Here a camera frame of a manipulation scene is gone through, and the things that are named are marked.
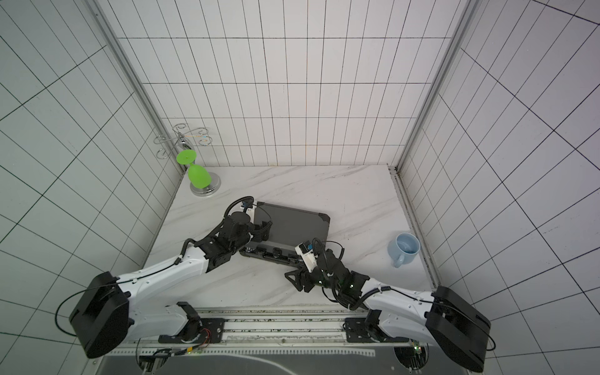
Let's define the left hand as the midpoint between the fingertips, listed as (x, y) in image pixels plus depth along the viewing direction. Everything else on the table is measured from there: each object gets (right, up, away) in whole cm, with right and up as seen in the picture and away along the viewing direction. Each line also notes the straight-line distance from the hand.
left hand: (260, 224), depth 85 cm
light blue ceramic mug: (+56, -11, +5) cm, 57 cm away
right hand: (+12, -13, -5) cm, 18 cm away
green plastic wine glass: (-28, +19, +10) cm, 35 cm away
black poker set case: (+11, -2, +4) cm, 12 cm away
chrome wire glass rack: (-50, +35, +22) cm, 65 cm away
